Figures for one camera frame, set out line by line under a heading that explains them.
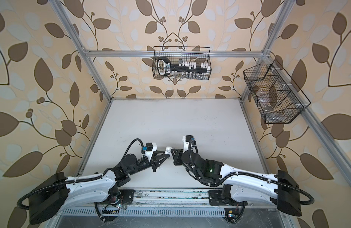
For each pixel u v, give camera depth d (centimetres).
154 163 65
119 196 67
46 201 42
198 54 91
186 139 66
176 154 62
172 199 75
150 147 64
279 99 73
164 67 83
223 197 65
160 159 69
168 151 72
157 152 66
